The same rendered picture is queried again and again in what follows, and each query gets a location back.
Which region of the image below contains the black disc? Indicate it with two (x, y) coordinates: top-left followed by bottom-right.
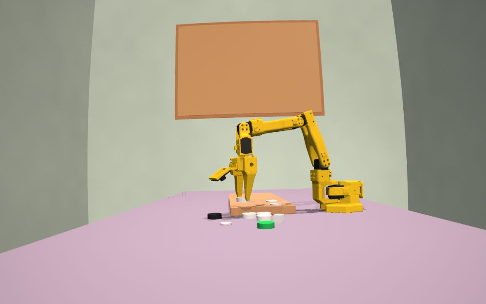
(208, 213), (222, 220)

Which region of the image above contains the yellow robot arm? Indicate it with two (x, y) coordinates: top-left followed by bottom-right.
(234, 110), (363, 213)

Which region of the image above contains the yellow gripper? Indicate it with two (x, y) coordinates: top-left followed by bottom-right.
(209, 155), (257, 201)

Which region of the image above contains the green disc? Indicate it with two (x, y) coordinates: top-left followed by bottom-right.
(257, 221), (275, 229)

